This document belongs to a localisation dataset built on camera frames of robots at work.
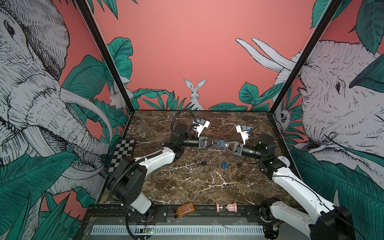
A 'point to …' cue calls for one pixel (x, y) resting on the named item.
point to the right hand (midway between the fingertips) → (222, 145)
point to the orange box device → (185, 209)
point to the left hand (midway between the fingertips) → (219, 144)
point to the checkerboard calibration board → (123, 148)
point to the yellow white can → (284, 160)
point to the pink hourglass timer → (230, 207)
